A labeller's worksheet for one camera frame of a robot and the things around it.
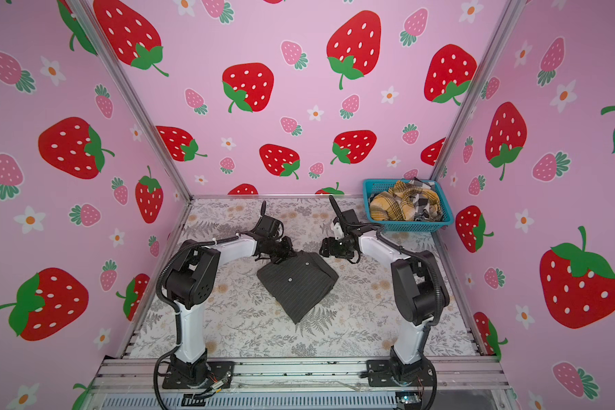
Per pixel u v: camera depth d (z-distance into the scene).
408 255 0.52
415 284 0.50
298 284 0.88
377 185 1.15
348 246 0.71
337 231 0.88
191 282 0.54
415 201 1.06
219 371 0.75
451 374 0.75
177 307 0.55
